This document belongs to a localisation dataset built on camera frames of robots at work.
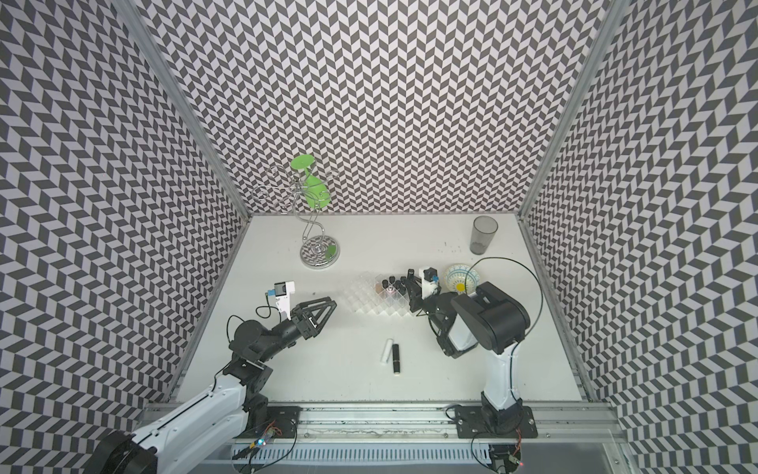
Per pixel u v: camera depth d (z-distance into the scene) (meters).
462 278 0.98
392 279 0.92
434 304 0.82
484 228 0.97
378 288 0.91
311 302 0.73
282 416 0.74
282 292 0.68
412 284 0.89
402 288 0.90
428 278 0.79
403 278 0.91
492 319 0.52
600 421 0.77
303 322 0.65
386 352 0.84
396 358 0.82
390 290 0.90
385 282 0.91
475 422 0.73
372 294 0.94
